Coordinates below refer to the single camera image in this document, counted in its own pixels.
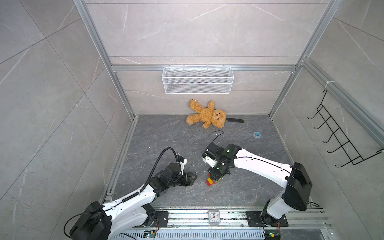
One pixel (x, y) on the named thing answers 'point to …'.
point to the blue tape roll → (256, 134)
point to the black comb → (235, 120)
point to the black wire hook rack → (354, 157)
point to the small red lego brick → (208, 183)
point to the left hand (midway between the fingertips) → (195, 175)
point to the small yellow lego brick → (210, 181)
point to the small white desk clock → (214, 217)
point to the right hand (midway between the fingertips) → (215, 176)
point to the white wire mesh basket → (197, 80)
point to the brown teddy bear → (209, 116)
